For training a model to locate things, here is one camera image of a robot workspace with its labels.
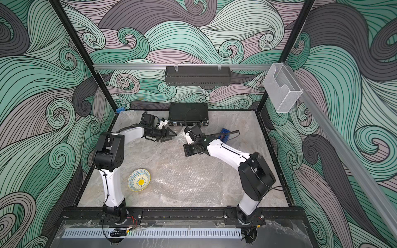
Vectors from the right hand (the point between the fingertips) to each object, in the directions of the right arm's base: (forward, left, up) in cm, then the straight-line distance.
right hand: (184, 151), depth 86 cm
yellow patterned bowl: (-13, +25, -8) cm, 30 cm away
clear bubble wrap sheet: (-13, -15, -11) cm, 22 cm away
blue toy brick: (+44, +55, -9) cm, 71 cm away
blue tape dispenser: (+10, -24, -2) cm, 27 cm away
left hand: (+13, +7, -2) cm, 15 cm away
